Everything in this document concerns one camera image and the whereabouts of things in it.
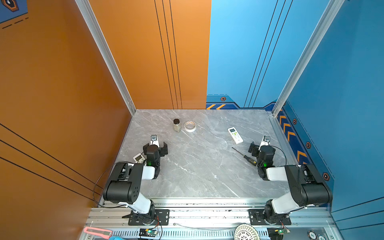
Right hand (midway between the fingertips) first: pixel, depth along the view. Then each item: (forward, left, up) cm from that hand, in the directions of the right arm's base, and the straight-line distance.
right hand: (259, 143), depth 93 cm
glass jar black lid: (+15, +54, +2) cm, 55 cm away
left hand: (+1, +65, +2) cm, 65 cm away
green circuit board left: (-45, +63, -8) cm, 78 cm away
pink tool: (-46, +81, -5) cm, 93 cm away
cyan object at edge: (-47, +75, -3) cm, 89 cm away
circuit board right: (-45, +1, -9) cm, 46 cm away
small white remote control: (-8, +75, -3) cm, 76 cm away
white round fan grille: (-45, +17, -5) cm, 48 cm away
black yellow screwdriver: (-10, +6, -5) cm, 12 cm away
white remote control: (+11, +12, -6) cm, 18 cm away
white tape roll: (+20, +45, -6) cm, 49 cm away
